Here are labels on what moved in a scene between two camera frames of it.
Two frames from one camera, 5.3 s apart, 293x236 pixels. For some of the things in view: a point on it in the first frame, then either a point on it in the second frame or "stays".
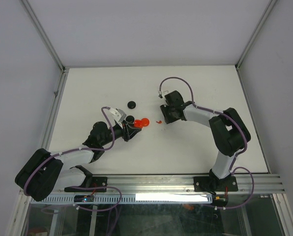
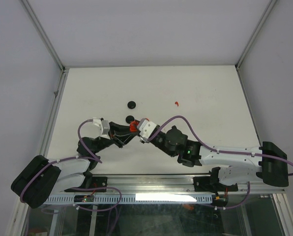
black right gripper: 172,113 → 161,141
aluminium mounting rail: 273,183 stays
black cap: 131,104 stays
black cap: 130,119 stays
